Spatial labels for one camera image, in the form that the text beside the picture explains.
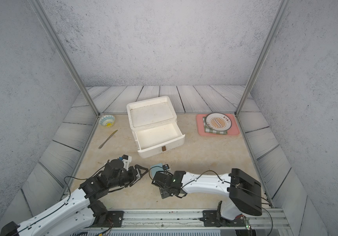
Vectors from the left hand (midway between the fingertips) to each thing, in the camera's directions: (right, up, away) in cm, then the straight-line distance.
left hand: (148, 174), depth 74 cm
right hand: (+10, -10, +4) cm, 15 cm away
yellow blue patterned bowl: (-39, +28, +41) cm, 63 cm away
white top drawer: (0, +15, +11) cm, 19 cm away
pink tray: (+58, +21, +36) cm, 72 cm away
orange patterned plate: (+48, +27, +40) cm, 68 cm away
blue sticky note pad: (+5, +5, -6) cm, 9 cm away
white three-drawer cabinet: (+1, +26, +11) cm, 28 cm away
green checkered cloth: (+38, +21, +34) cm, 55 cm away
